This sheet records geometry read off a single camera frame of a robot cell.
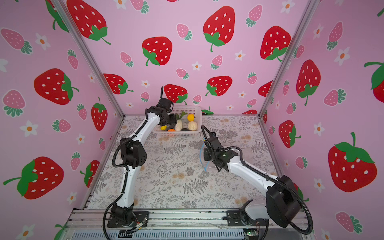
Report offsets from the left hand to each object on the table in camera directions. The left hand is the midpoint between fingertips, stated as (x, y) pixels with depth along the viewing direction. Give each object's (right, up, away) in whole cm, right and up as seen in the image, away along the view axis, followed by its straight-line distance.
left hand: (173, 121), depth 101 cm
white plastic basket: (+4, +7, +12) cm, 15 cm away
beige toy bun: (+13, -3, +6) cm, 15 cm away
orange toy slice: (-2, -6, +6) cm, 9 cm away
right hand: (+22, -18, -16) cm, 32 cm away
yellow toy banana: (-8, -4, +7) cm, 12 cm away
